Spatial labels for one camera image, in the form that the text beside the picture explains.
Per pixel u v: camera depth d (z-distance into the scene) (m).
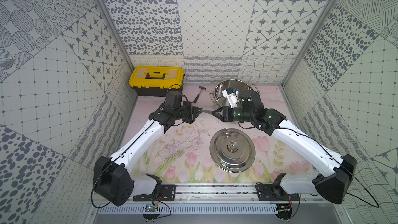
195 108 0.70
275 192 0.66
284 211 0.72
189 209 0.70
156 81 1.01
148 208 0.71
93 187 0.42
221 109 0.64
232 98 0.64
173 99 0.59
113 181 0.39
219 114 0.67
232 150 0.86
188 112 0.68
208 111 0.73
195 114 0.71
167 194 0.73
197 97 1.12
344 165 0.40
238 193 0.76
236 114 0.60
